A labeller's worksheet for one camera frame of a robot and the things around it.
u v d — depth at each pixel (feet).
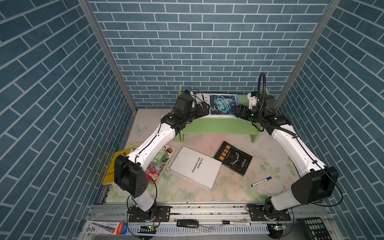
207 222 2.37
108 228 2.27
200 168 2.86
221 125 3.14
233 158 3.05
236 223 2.32
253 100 2.32
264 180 2.77
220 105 2.79
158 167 2.84
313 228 2.26
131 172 1.40
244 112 2.28
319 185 1.36
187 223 2.25
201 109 2.31
